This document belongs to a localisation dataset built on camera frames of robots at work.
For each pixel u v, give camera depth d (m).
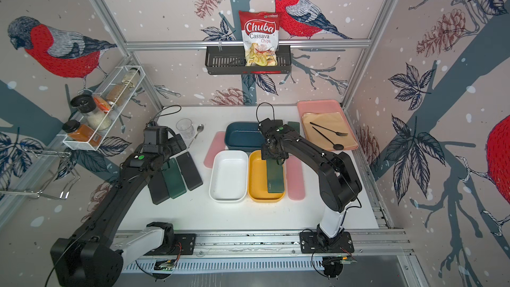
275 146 0.65
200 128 1.10
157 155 0.57
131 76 0.87
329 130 1.07
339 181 0.47
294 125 1.18
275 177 0.81
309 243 0.73
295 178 0.88
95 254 0.37
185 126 1.07
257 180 0.89
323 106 1.23
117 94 0.77
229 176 0.88
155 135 0.59
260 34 0.82
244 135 1.06
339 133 1.07
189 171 0.93
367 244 0.75
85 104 0.63
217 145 1.03
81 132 0.61
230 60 1.07
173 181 0.88
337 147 1.07
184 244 0.73
